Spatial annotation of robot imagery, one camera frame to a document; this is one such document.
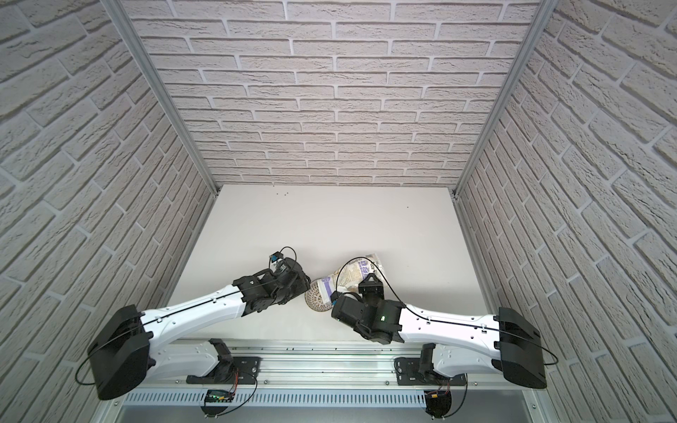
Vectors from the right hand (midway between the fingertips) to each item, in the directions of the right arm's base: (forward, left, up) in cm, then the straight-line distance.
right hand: (370, 278), depth 76 cm
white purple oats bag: (-1, +7, +1) cm, 7 cm away
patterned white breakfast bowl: (+1, +18, -15) cm, 23 cm away
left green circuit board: (-25, +44, -17) cm, 53 cm away
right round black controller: (-30, -16, -18) cm, 38 cm away
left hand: (+5, +19, -7) cm, 21 cm away
